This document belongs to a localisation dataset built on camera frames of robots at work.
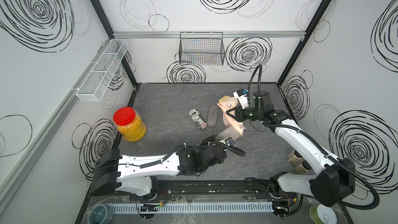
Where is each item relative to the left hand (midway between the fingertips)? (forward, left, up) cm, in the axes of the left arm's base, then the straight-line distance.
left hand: (220, 142), depth 72 cm
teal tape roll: (-28, +52, -16) cm, 61 cm away
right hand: (+13, -4, +6) cm, 15 cm away
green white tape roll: (-25, -42, -11) cm, 51 cm away
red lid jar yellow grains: (+9, +46, -1) cm, 47 cm away
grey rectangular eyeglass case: (+4, -4, +3) cm, 7 cm away
